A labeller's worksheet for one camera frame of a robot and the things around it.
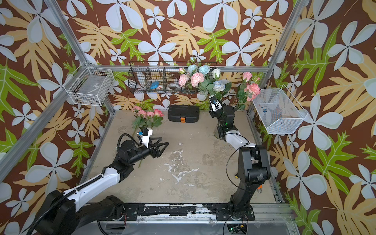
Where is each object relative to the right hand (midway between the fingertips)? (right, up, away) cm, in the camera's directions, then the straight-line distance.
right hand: (213, 98), depth 87 cm
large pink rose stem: (-45, -8, +27) cm, 53 cm away
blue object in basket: (-38, +11, +9) cm, 40 cm away
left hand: (-28, -24, -11) cm, 38 cm away
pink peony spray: (-52, -12, +24) cm, 58 cm away
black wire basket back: (-35, +17, +11) cm, 40 cm away
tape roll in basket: (-25, +10, +12) cm, 30 cm away
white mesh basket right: (+37, -8, -3) cm, 38 cm away
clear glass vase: (+4, -21, +16) cm, 27 cm away
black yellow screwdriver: (+13, -47, -2) cm, 48 cm away
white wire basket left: (-74, +7, -1) cm, 74 cm away
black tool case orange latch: (-19, -7, +25) cm, 32 cm away
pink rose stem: (-40, -12, +27) cm, 50 cm away
